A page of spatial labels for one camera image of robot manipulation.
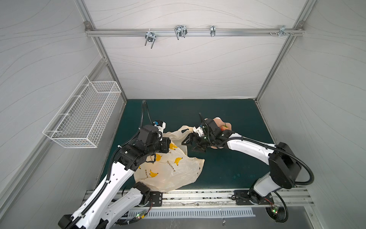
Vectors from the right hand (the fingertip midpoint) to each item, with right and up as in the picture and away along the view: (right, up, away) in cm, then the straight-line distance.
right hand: (186, 146), depth 78 cm
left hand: (-9, +4, -9) cm, 13 cm away
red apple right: (+26, +8, +17) cm, 32 cm away
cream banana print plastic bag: (-11, -11, -7) cm, 17 cm away
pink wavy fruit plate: (+25, +11, +24) cm, 36 cm away
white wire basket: (-51, +15, -10) cm, 54 cm away
